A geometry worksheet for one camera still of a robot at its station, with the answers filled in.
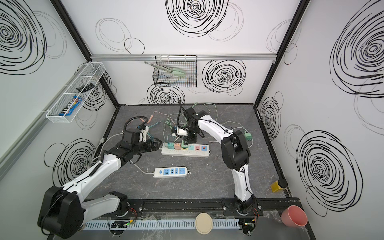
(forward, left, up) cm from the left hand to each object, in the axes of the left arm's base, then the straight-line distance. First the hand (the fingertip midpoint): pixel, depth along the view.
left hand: (157, 142), depth 84 cm
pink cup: (-33, -66, -2) cm, 73 cm away
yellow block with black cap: (-20, -63, -7) cm, 67 cm away
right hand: (+5, -16, -4) cm, 17 cm away
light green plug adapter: (+1, -14, -4) cm, 15 cm away
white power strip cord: (+2, +42, -16) cm, 45 cm away
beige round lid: (-36, -27, -5) cm, 46 cm away
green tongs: (+38, -8, +21) cm, 45 cm away
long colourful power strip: (0, -20, -10) cm, 22 cm away
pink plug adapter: (+1, -11, -5) cm, 12 cm away
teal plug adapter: (+1, -7, -6) cm, 9 cm away
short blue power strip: (-13, -8, -9) cm, 18 cm away
